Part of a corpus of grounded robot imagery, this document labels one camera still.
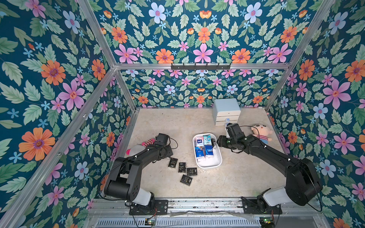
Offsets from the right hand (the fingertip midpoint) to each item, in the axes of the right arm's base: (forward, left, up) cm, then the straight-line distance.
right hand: (220, 141), depth 87 cm
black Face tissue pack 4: (+4, +4, -6) cm, 8 cm away
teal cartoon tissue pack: (+4, +8, -4) cm, 10 cm away
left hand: (-3, +33, -9) cm, 34 cm away
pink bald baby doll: (+10, -29, -3) cm, 31 cm away
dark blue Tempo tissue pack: (-4, +7, -5) cm, 9 cm away
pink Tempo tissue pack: (+2, +13, -5) cm, 14 cm away
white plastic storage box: (-9, +5, -10) cm, 14 cm away
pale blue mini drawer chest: (+22, -5, +4) cm, 23 cm away
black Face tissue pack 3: (-16, +17, -9) cm, 25 cm away
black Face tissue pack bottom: (-21, +20, -9) cm, 31 cm away
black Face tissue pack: (-11, +29, -9) cm, 33 cm away
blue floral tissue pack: (-5, +13, -5) cm, 15 cm away
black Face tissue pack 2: (-14, +23, -9) cm, 29 cm away
